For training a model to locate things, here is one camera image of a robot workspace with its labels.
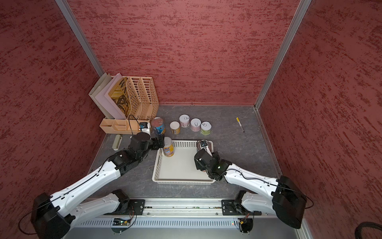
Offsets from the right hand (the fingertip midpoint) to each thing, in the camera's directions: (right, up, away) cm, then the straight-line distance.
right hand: (205, 159), depth 84 cm
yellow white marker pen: (+28, +21, +26) cm, 43 cm away
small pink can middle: (-5, +19, +19) cm, 28 cm away
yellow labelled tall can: (-21, +6, +2) cm, 22 cm away
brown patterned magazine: (-57, +40, +13) cm, 71 cm away
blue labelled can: (-30, +19, +12) cm, 38 cm away
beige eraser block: (-57, +7, +11) cm, 59 cm away
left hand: (-27, +13, -5) cm, 30 cm away
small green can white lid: (+2, +18, +17) cm, 25 cm away
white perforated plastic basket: (-15, -7, +5) cm, 17 cm away
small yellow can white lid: (-20, +18, +16) cm, 31 cm away
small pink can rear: (-14, +22, +21) cm, 34 cm away
